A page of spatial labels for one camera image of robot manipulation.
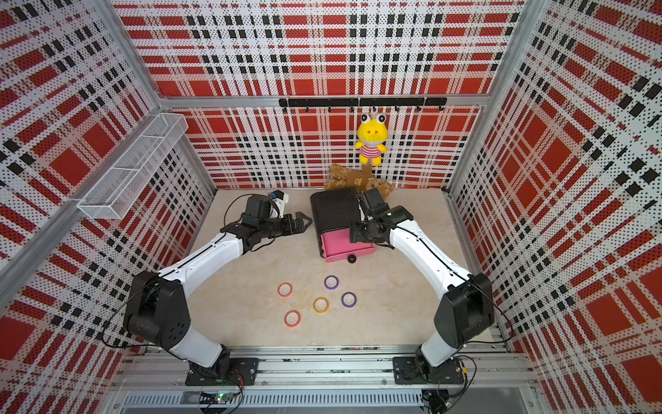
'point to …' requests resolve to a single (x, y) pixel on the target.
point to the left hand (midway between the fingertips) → (305, 222)
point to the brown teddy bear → (340, 177)
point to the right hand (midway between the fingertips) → (362, 233)
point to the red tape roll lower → (299, 320)
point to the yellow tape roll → (321, 304)
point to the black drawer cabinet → (333, 211)
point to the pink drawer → (336, 246)
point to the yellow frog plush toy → (371, 133)
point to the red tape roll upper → (284, 290)
